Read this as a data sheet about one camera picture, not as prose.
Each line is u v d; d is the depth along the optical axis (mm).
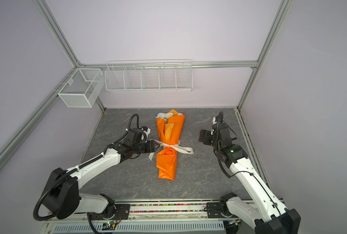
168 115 1093
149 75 984
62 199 411
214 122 679
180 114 1095
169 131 959
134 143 666
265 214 385
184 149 932
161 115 1093
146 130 795
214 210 732
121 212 735
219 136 541
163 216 735
